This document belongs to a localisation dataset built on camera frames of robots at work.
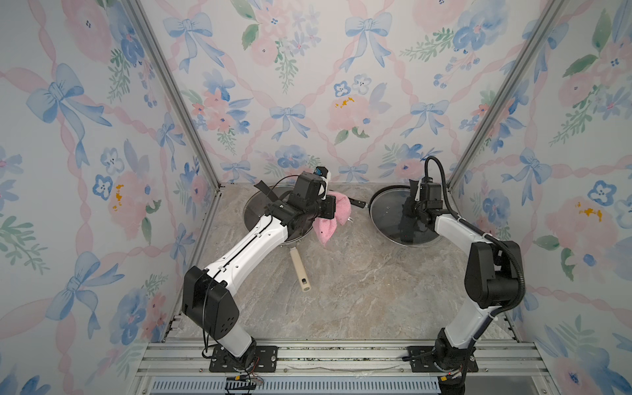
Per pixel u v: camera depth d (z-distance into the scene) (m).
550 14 0.69
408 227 0.94
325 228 0.73
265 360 0.74
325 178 0.69
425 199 0.76
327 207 0.70
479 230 0.56
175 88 0.86
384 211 1.10
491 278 0.49
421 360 0.73
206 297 0.41
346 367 0.74
